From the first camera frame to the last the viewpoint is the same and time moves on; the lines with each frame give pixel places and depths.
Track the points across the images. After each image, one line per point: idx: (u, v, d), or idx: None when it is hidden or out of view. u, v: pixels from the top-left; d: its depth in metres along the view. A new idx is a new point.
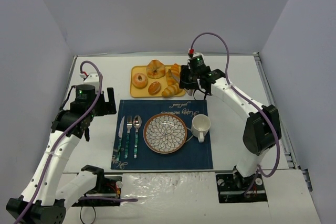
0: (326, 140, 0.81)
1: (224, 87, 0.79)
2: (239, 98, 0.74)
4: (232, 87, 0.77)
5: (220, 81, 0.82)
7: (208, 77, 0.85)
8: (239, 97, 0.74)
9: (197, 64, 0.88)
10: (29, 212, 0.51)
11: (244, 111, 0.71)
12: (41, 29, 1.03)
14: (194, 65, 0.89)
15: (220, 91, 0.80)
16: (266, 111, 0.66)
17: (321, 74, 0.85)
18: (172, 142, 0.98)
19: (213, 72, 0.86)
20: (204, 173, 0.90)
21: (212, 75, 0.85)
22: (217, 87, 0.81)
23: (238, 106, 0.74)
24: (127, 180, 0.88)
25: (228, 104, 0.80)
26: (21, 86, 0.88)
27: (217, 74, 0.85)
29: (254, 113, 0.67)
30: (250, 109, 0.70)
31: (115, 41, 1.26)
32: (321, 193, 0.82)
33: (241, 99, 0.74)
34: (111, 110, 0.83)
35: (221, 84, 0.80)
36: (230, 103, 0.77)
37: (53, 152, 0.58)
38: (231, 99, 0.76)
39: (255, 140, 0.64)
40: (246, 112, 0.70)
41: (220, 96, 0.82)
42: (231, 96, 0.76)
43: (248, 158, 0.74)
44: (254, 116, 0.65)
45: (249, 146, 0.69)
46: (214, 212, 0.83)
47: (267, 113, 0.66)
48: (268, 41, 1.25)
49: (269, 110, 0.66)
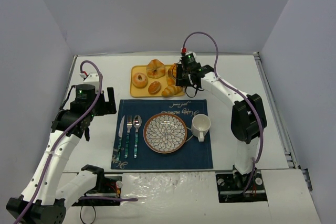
0: (326, 140, 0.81)
1: (212, 81, 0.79)
2: (226, 88, 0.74)
4: (219, 79, 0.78)
5: (209, 75, 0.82)
7: (198, 72, 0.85)
8: (227, 88, 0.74)
9: (188, 61, 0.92)
10: (29, 212, 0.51)
11: (230, 100, 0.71)
12: (41, 28, 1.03)
14: (185, 62, 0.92)
15: (209, 84, 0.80)
16: (251, 99, 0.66)
17: (321, 73, 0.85)
18: (172, 142, 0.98)
19: (202, 67, 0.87)
20: (205, 173, 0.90)
21: (201, 70, 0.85)
22: (206, 81, 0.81)
23: (225, 97, 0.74)
24: (127, 180, 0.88)
25: (217, 97, 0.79)
26: (21, 86, 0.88)
27: (206, 68, 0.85)
29: (239, 102, 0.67)
30: (235, 98, 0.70)
31: (115, 41, 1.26)
32: (322, 193, 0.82)
33: (228, 90, 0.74)
34: (111, 110, 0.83)
35: (210, 78, 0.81)
36: (219, 95, 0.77)
37: (53, 152, 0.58)
38: (219, 91, 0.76)
39: (242, 127, 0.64)
40: (232, 102, 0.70)
41: (210, 91, 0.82)
42: (218, 87, 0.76)
43: (242, 152, 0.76)
44: (239, 104, 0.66)
45: (237, 135, 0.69)
46: (214, 211, 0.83)
47: (252, 101, 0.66)
48: (268, 41, 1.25)
49: (254, 99, 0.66)
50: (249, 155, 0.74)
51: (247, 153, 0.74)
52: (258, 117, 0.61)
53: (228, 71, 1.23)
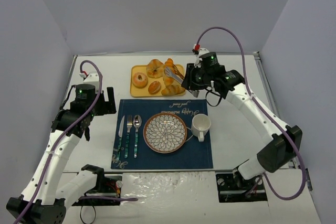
0: (326, 140, 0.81)
1: (244, 97, 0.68)
2: (260, 113, 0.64)
4: (253, 99, 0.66)
5: (239, 87, 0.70)
7: (225, 81, 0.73)
8: (261, 113, 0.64)
9: (209, 63, 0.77)
10: (29, 212, 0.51)
11: (266, 130, 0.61)
12: (41, 29, 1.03)
14: (207, 64, 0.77)
15: (239, 101, 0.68)
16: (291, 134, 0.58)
17: (321, 73, 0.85)
18: (172, 142, 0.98)
19: (230, 74, 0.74)
20: (205, 173, 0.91)
21: (230, 78, 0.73)
22: (235, 95, 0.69)
23: (258, 123, 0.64)
24: (127, 180, 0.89)
25: (245, 116, 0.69)
26: (21, 86, 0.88)
27: (235, 77, 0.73)
29: (277, 135, 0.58)
30: (273, 129, 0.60)
31: (115, 41, 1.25)
32: (321, 193, 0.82)
33: (263, 115, 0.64)
34: (111, 110, 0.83)
35: (241, 93, 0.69)
36: (250, 116, 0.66)
37: (53, 151, 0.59)
38: (252, 113, 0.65)
39: (273, 162, 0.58)
40: (268, 132, 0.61)
41: (237, 106, 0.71)
42: (252, 109, 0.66)
43: (256, 167, 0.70)
44: (278, 139, 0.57)
45: (261, 163, 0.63)
46: (214, 211, 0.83)
47: (290, 134, 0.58)
48: (268, 41, 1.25)
49: (293, 132, 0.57)
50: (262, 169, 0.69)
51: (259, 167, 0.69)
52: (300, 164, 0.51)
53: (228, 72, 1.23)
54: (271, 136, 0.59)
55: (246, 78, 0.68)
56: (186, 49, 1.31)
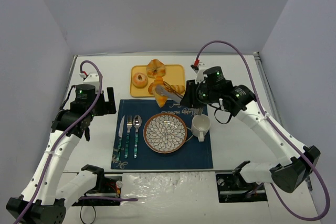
0: (326, 140, 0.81)
1: (258, 117, 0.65)
2: (276, 134, 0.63)
4: (268, 119, 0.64)
5: (250, 106, 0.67)
7: (236, 100, 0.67)
8: (276, 134, 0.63)
9: (216, 79, 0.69)
10: (29, 212, 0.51)
11: (283, 153, 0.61)
12: (41, 29, 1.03)
14: (212, 81, 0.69)
15: (253, 121, 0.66)
16: (310, 156, 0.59)
17: (321, 73, 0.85)
18: (172, 142, 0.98)
19: (239, 91, 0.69)
20: (204, 173, 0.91)
21: (240, 95, 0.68)
22: (249, 115, 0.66)
23: (274, 144, 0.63)
24: (127, 180, 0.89)
25: (258, 135, 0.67)
26: (21, 86, 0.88)
27: (245, 94, 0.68)
29: (296, 158, 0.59)
30: (291, 152, 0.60)
31: (115, 41, 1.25)
32: (321, 194, 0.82)
33: (280, 137, 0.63)
34: (111, 110, 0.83)
35: (254, 112, 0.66)
36: (264, 137, 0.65)
37: (54, 151, 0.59)
38: (267, 134, 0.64)
39: (291, 183, 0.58)
40: (286, 155, 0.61)
41: (248, 124, 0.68)
42: (267, 130, 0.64)
43: (262, 176, 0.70)
44: (298, 164, 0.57)
45: (276, 182, 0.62)
46: (214, 211, 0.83)
47: (307, 154, 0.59)
48: (268, 41, 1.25)
49: (309, 152, 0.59)
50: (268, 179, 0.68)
51: (266, 177, 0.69)
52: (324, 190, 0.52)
53: (228, 72, 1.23)
54: (290, 159, 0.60)
55: (258, 97, 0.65)
56: (186, 49, 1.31)
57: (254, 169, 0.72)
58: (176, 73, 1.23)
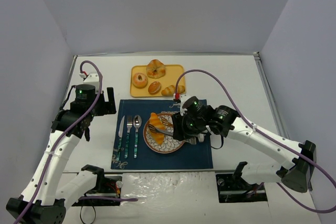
0: (325, 140, 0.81)
1: (248, 131, 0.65)
2: (270, 141, 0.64)
4: (258, 130, 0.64)
5: (237, 123, 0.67)
7: (221, 123, 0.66)
8: (270, 141, 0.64)
9: (196, 109, 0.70)
10: (29, 212, 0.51)
11: (284, 157, 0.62)
12: (41, 28, 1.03)
14: (193, 110, 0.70)
15: (244, 136, 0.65)
16: (307, 152, 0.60)
17: (320, 73, 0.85)
18: (172, 142, 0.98)
19: (221, 112, 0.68)
20: (205, 173, 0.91)
21: (223, 116, 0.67)
22: (238, 132, 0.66)
23: (272, 151, 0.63)
24: (127, 180, 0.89)
25: (252, 146, 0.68)
26: (21, 85, 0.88)
27: (227, 113, 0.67)
29: (297, 159, 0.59)
30: (290, 155, 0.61)
31: (115, 41, 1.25)
32: (321, 194, 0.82)
33: (274, 143, 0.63)
34: (111, 110, 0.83)
35: (242, 127, 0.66)
36: (260, 147, 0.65)
37: (53, 152, 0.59)
38: (262, 145, 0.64)
39: (302, 183, 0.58)
40: (286, 158, 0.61)
41: (241, 140, 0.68)
42: (261, 141, 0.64)
43: (268, 178, 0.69)
44: (301, 164, 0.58)
45: (288, 185, 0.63)
46: (214, 211, 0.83)
47: (307, 151, 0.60)
48: (268, 41, 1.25)
49: (308, 149, 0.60)
50: (276, 179, 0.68)
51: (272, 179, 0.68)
52: (331, 181, 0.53)
53: (228, 72, 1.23)
54: (292, 161, 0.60)
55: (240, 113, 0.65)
56: (186, 50, 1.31)
57: (257, 172, 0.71)
58: (176, 73, 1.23)
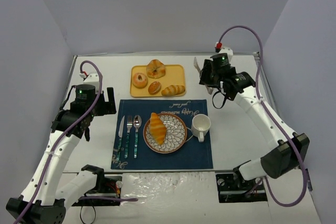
0: (325, 140, 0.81)
1: (252, 100, 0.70)
2: (268, 117, 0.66)
4: (262, 103, 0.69)
5: (248, 91, 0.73)
7: (235, 83, 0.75)
8: (269, 117, 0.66)
9: (220, 63, 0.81)
10: (29, 212, 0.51)
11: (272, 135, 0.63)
12: (41, 29, 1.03)
14: (217, 64, 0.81)
15: (248, 104, 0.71)
16: (297, 142, 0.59)
17: (320, 74, 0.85)
18: (172, 142, 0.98)
19: (240, 76, 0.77)
20: (205, 173, 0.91)
21: (240, 80, 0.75)
22: (244, 98, 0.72)
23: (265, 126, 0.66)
24: (127, 180, 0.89)
25: (252, 118, 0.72)
26: (21, 86, 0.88)
27: (245, 79, 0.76)
29: (283, 142, 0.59)
30: (279, 136, 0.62)
31: (115, 41, 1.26)
32: (322, 194, 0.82)
33: (271, 120, 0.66)
34: (111, 110, 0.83)
35: (250, 96, 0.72)
36: (256, 120, 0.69)
37: (53, 152, 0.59)
38: (259, 117, 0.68)
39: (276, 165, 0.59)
40: (274, 138, 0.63)
41: (245, 107, 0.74)
42: (259, 113, 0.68)
43: (258, 169, 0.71)
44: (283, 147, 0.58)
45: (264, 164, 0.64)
46: (214, 211, 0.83)
47: (297, 142, 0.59)
48: (268, 41, 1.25)
49: (301, 140, 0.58)
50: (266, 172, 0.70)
51: (260, 169, 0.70)
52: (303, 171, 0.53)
53: None
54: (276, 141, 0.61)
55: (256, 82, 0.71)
56: (185, 49, 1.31)
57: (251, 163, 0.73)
58: (176, 73, 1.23)
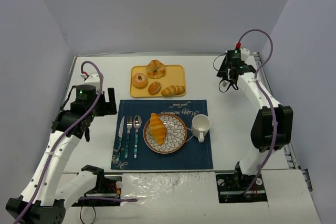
0: (326, 140, 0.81)
1: (249, 81, 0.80)
2: (259, 92, 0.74)
4: (256, 82, 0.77)
5: (249, 75, 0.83)
7: (239, 69, 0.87)
8: (260, 92, 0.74)
9: (232, 55, 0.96)
10: (29, 212, 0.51)
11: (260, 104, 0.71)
12: (41, 29, 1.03)
14: (229, 55, 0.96)
15: (245, 83, 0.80)
16: (280, 110, 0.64)
17: (320, 74, 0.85)
18: (172, 142, 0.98)
19: (245, 66, 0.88)
20: (205, 173, 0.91)
21: (244, 68, 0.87)
22: (243, 79, 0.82)
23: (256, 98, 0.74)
24: (127, 180, 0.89)
25: (248, 96, 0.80)
26: (21, 86, 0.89)
27: (249, 68, 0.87)
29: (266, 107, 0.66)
30: (264, 104, 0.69)
31: (115, 41, 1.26)
32: (322, 194, 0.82)
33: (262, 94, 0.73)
34: (111, 110, 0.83)
35: (248, 78, 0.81)
36: (250, 95, 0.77)
37: (53, 152, 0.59)
38: (252, 92, 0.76)
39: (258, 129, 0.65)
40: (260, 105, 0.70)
41: (243, 88, 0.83)
42: (252, 88, 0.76)
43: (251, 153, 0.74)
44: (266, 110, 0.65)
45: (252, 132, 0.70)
46: (214, 211, 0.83)
47: (281, 111, 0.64)
48: (268, 41, 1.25)
49: (284, 109, 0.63)
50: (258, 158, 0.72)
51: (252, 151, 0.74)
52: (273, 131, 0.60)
53: None
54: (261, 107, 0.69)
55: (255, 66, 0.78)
56: (185, 50, 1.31)
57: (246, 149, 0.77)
58: (176, 73, 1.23)
